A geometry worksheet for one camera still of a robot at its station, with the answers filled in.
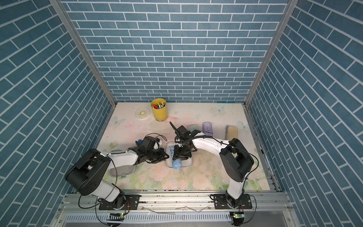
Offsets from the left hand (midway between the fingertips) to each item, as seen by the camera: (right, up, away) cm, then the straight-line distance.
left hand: (172, 158), depth 88 cm
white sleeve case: (+41, +15, +11) cm, 45 cm away
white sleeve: (-2, 0, +1) cm, 3 cm away
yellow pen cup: (-11, +32, +14) cm, 37 cm away
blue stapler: (-23, +9, +7) cm, 25 cm away
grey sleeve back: (+14, +18, +17) cm, 29 cm away
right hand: (+2, 0, -4) cm, 5 cm away
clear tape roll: (-27, +29, +27) cm, 48 cm away
